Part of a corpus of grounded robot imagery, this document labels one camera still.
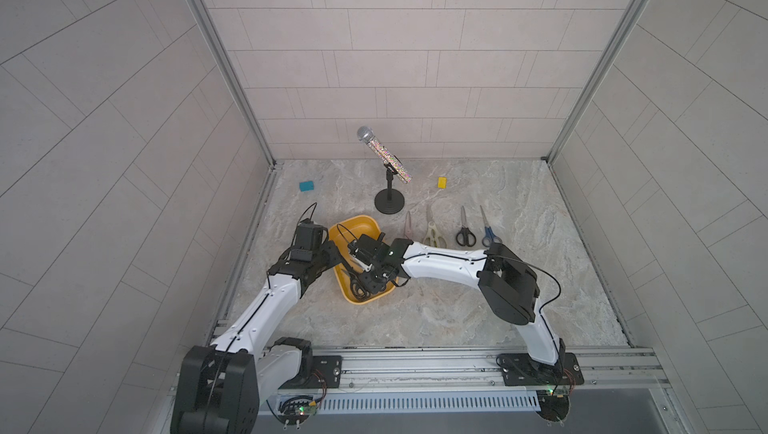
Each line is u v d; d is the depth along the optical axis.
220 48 0.85
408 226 0.99
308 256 0.63
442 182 1.08
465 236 0.96
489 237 0.96
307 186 1.08
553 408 0.71
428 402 0.68
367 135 0.85
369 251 0.67
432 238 0.94
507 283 0.50
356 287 0.82
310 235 0.64
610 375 0.71
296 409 0.65
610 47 0.85
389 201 1.04
